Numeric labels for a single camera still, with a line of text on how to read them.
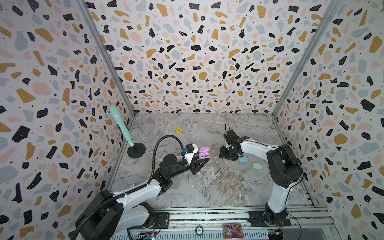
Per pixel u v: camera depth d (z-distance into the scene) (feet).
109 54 2.86
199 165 2.22
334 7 2.35
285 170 1.65
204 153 2.39
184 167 2.19
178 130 3.62
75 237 1.16
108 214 1.31
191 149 2.06
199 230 2.35
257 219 2.43
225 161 3.11
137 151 3.25
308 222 2.49
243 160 3.08
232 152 2.70
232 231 2.30
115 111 2.49
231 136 2.60
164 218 2.41
